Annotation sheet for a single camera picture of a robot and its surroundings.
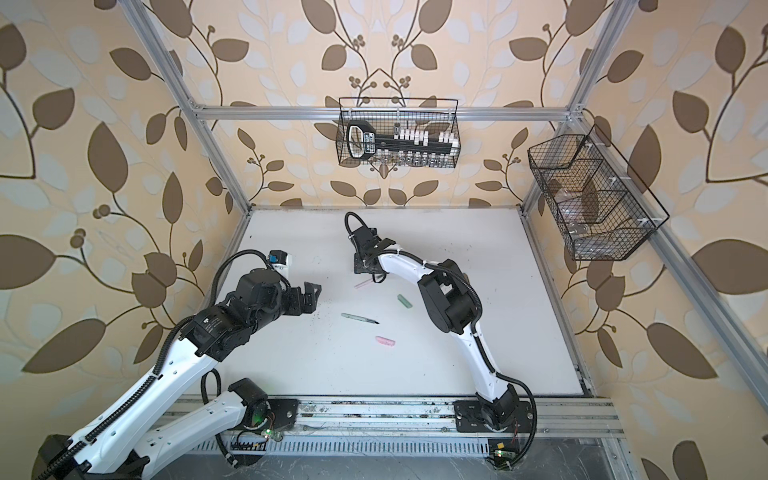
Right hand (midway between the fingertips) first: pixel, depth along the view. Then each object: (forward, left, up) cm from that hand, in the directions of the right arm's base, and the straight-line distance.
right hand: (368, 267), depth 101 cm
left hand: (-19, +13, +20) cm, 31 cm away
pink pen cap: (-25, -5, -2) cm, 26 cm away
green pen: (-17, +4, -2) cm, 18 cm away
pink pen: (-5, +2, -2) cm, 6 cm away
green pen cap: (-13, -12, -1) cm, 17 cm away
